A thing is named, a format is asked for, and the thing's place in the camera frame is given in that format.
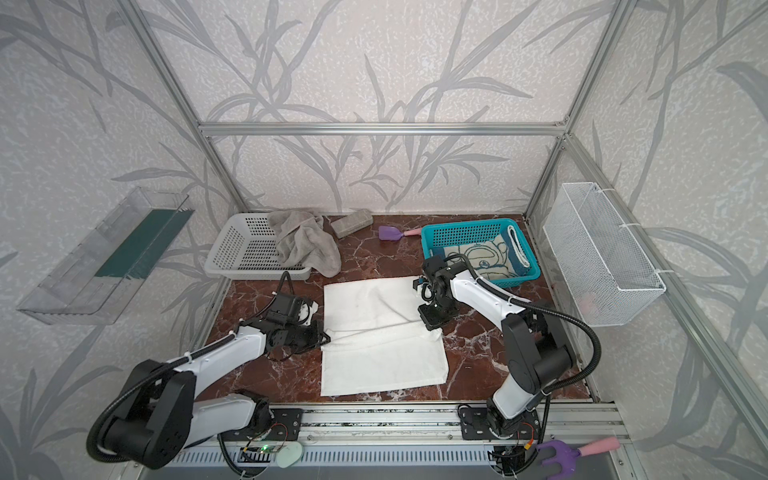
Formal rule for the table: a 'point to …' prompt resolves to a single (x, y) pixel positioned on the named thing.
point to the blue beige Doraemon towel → (493, 257)
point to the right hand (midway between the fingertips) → (430, 315)
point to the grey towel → (306, 240)
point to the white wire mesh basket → (610, 277)
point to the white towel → (378, 339)
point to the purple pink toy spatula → (391, 233)
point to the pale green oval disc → (288, 454)
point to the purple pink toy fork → (567, 456)
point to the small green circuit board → (263, 449)
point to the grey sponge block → (353, 222)
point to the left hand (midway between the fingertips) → (334, 329)
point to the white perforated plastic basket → (247, 249)
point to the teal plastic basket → (445, 234)
